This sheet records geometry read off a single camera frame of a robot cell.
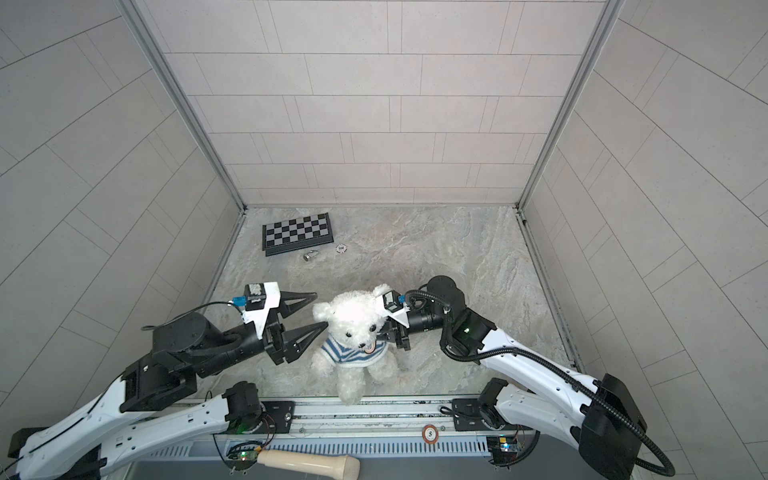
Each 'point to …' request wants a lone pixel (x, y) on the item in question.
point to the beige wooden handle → (309, 464)
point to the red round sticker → (430, 433)
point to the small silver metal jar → (310, 255)
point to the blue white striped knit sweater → (343, 356)
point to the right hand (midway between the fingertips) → (367, 337)
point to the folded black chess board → (295, 234)
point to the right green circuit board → (504, 448)
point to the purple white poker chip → (341, 248)
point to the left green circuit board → (242, 456)
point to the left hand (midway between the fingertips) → (325, 317)
